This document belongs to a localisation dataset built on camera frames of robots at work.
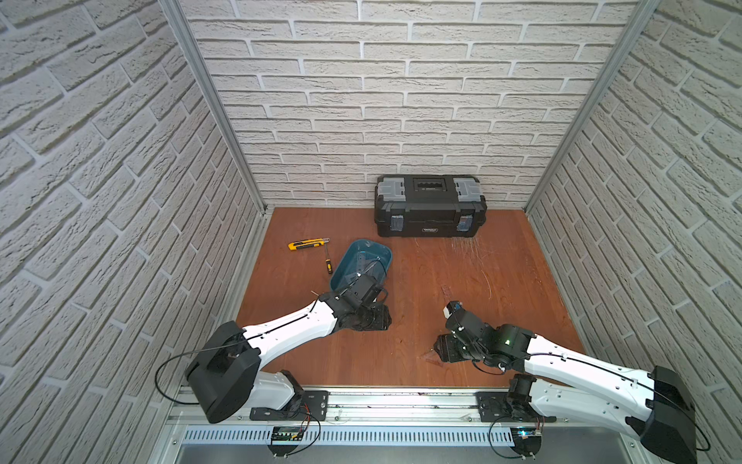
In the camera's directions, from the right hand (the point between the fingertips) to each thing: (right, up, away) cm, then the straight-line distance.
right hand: (445, 346), depth 79 cm
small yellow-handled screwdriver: (-37, +21, +24) cm, 49 cm away
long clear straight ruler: (-23, +18, +21) cm, 36 cm away
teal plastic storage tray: (-31, +18, +20) cm, 41 cm away
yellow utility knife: (-46, +28, +29) cm, 61 cm away
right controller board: (+19, -21, -8) cm, 30 cm away
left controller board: (-43, -20, -6) cm, 48 cm away
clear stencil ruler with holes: (-26, +20, +22) cm, 40 cm away
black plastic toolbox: (-1, +42, +20) cm, 46 cm away
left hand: (-15, +7, +3) cm, 17 cm away
